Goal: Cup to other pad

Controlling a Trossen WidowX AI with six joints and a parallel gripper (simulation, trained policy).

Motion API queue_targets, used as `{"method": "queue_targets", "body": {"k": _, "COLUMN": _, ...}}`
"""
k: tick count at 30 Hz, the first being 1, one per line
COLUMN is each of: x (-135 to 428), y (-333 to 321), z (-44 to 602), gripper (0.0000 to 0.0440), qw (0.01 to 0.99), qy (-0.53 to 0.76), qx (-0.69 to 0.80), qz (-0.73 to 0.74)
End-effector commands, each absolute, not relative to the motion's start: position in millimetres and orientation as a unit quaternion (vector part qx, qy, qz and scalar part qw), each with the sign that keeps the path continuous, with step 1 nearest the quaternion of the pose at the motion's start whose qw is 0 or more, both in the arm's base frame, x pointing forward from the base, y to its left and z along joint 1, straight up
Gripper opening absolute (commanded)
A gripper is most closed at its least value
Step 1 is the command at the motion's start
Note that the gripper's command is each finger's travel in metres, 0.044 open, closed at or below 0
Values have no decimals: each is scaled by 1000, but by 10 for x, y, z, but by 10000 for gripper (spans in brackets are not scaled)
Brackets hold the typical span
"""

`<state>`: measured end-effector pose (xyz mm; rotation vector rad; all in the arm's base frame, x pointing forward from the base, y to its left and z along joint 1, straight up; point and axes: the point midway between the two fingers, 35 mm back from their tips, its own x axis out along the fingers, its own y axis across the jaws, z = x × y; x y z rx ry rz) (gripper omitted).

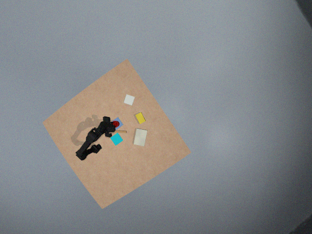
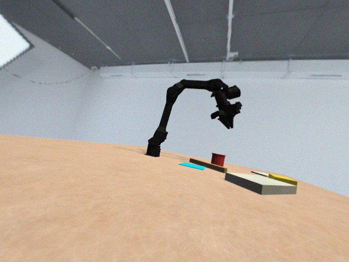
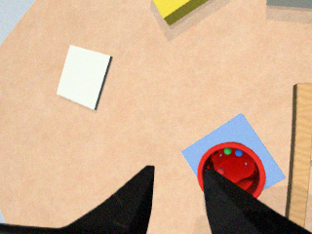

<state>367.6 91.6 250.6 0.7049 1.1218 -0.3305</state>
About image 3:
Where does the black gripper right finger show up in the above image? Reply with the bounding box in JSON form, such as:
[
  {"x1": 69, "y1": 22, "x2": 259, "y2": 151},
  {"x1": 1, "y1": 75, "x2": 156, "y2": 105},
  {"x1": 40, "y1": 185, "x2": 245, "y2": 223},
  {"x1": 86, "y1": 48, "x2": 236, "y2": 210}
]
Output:
[{"x1": 203, "y1": 169, "x2": 312, "y2": 234}]

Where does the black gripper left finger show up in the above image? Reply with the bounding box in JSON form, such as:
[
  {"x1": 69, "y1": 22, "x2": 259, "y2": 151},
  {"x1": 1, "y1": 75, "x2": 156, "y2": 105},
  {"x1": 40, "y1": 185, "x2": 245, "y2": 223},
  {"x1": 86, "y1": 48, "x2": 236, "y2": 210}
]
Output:
[{"x1": 0, "y1": 166, "x2": 155, "y2": 234}]

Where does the grey flat rectangular slab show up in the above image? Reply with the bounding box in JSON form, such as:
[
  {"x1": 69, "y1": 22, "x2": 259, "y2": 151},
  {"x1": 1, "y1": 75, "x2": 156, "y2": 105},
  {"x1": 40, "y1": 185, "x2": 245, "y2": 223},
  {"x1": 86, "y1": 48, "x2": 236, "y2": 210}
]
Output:
[{"x1": 266, "y1": 0, "x2": 312, "y2": 9}]

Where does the yellow flat bar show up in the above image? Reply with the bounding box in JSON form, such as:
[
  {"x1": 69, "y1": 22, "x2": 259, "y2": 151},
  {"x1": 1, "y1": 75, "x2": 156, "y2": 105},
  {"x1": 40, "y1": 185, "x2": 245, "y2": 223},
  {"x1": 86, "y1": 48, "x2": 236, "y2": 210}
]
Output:
[{"x1": 153, "y1": 0, "x2": 209, "y2": 25}]

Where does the red translucent cup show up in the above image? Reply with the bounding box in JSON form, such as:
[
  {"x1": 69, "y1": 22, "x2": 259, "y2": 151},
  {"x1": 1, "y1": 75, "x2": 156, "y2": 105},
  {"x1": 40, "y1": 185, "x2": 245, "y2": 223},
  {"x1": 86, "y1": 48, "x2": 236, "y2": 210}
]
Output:
[{"x1": 197, "y1": 141, "x2": 266, "y2": 199}]

